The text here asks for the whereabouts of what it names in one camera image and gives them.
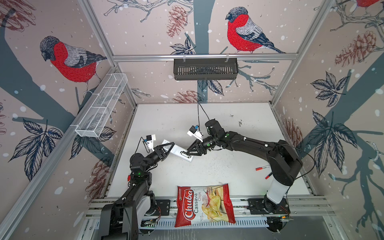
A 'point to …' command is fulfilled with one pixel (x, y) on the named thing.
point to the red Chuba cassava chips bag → (204, 205)
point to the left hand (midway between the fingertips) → (173, 147)
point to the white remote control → (177, 151)
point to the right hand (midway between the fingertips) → (187, 153)
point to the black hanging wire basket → (205, 69)
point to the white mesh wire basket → (94, 120)
